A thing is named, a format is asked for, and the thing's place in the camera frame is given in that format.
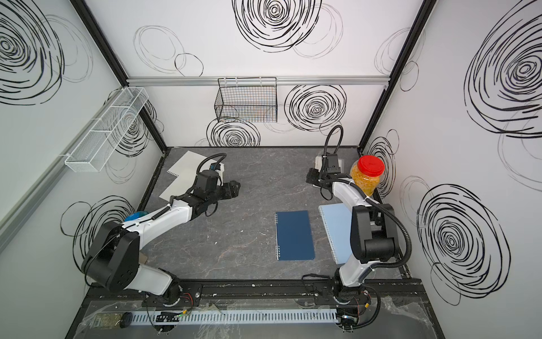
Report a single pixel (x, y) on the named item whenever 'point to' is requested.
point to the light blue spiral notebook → (336, 219)
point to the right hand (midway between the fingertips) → (314, 176)
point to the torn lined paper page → (190, 156)
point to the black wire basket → (253, 99)
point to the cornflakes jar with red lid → (365, 171)
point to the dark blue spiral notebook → (293, 236)
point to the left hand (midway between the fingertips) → (234, 185)
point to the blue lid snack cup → (135, 215)
